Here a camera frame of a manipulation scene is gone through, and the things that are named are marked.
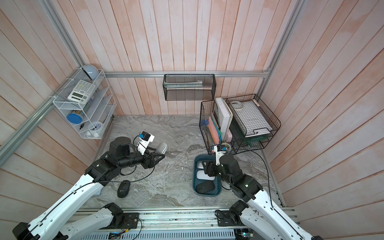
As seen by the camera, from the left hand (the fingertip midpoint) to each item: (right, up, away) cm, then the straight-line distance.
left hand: (160, 155), depth 69 cm
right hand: (+23, -3, +6) cm, 24 cm away
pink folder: (+31, +11, +33) cm, 46 cm away
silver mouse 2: (+20, -10, +22) cm, 32 cm away
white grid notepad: (+54, +19, +22) cm, 61 cm away
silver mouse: (+1, +4, 0) cm, 4 cm away
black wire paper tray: (+58, +5, +24) cm, 63 cm away
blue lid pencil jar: (-46, +18, +7) cm, 50 cm away
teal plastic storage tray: (+30, -22, +13) cm, 39 cm away
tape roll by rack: (+38, +3, +27) cm, 46 cm away
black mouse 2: (-24, -21, +14) cm, 35 cm away
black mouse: (+23, -20, +13) cm, 33 cm away
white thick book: (+36, +20, +17) cm, 44 cm away
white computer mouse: (+21, -15, +21) cm, 34 cm away
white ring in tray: (+47, +31, +32) cm, 65 cm away
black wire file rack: (+33, +14, +26) cm, 45 cm away
